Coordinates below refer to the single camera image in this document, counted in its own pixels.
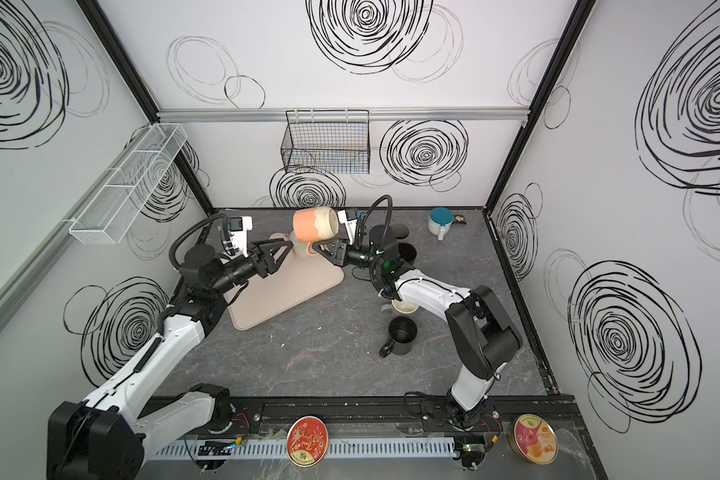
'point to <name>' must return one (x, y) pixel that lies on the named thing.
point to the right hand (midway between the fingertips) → (309, 248)
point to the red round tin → (307, 441)
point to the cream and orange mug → (315, 224)
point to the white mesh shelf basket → (110, 215)
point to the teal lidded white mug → (440, 221)
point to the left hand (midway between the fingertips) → (289, 244)
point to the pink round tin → (533, 438)
